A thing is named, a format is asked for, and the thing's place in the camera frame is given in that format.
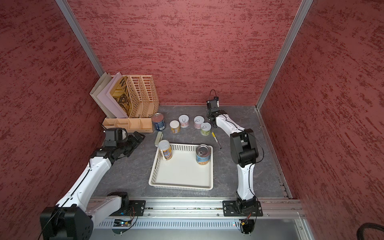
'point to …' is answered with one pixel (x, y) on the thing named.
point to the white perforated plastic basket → (182, 171)
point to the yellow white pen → (214, 135)
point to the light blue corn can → (203, 154)
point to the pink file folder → (106, 98)
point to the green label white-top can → (205, 128)
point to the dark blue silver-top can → (158, 119)
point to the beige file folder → (106, 78)
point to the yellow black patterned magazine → (121, 94)
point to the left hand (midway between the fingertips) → (140, 143)
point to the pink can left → (184, 120)
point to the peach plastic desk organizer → (144, 93)
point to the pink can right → (198, 121)
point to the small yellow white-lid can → (175, 126)
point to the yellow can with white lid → (164, 145)
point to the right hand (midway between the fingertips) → (214, 113)
